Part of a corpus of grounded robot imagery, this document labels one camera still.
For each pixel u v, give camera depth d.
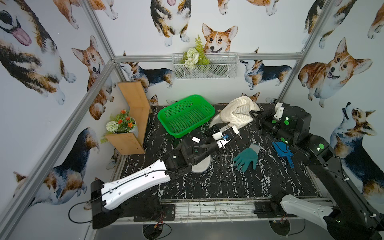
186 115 1.16
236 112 0.64
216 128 0.53
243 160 0.90
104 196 0.39
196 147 0.42
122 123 0.82
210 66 0.86
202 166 0.83
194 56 0.79
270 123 0.52
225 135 0.46
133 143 0.85
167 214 0.73
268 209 0.72
